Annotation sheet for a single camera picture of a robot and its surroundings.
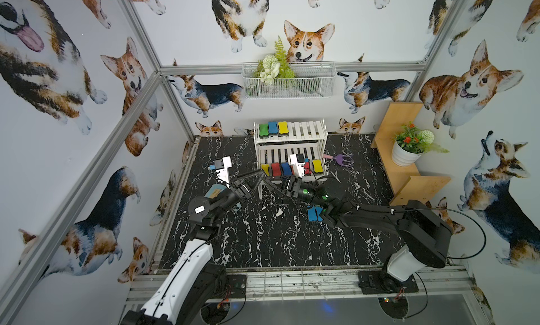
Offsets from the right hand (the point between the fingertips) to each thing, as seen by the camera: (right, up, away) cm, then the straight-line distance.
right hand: (270, 174), depth 62 cm
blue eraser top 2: (+15, -12, +4) cm, 20 cm away
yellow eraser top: (+4, +15, +22) cm, 27 cm away
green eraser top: (-4, +15, +21) cm, 26 cm away
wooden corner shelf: (+50, -6, +19) cm, 54 cm away
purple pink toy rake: (+34, +3, +48) cm, 59 cm away
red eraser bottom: (+1, -1, +28) cm, 28 cm away
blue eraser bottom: (+5, +1, +6) cm, 8 cm away
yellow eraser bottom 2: (+18, +1, +28) cm, 34 cm away
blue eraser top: (0, +17, +22) cm, 27 cm away
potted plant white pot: (+57, +10, +26) cm, 64 cm away
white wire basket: (+16, +38, +30) cm, 51 cm away
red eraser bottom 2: (+12, +1, +6) cm, 13 cm away
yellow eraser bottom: (-4, 0, +28) cm, 28 cm away
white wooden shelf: (+14, +12, +21) cm, 28 cm away
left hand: (-2, +1, 0) cm, 2 cm away
